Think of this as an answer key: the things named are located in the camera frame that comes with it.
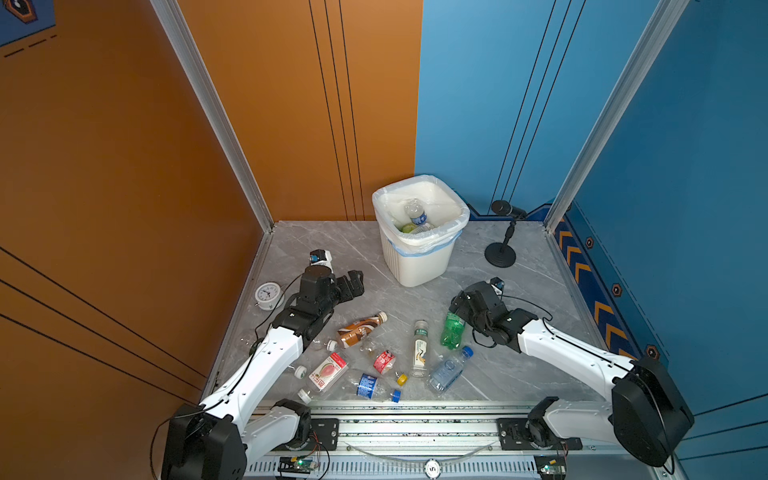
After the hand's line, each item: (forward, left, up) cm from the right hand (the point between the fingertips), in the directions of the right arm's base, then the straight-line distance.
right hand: (456, 308), depth 87 cm
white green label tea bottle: (-15, +11, -2) cm, 19 cm away
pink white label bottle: (-17, +36, -4) cm, 40 cm away
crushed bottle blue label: (-21, +25, -3) cm, 33 cm away
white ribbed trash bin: (+21, +9, -10) cm, 25 cm away
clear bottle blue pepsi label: (+28, +12, +15) cm, 34 cm away
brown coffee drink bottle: (-7, +31, -3) cm, 32 cm away
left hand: (+5, +30, +11) cm, 33 cm away
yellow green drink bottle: (+29, +13, +5) cm, 32 cm away
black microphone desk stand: (+26, -21, -7) cm, 34 cm away
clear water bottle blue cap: (-17, +4, -4) cm, 17 cm away
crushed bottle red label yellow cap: (-15, +21, -2) cm, 26 cm away
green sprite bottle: (-3, 0, -7) cm, 8 cm away
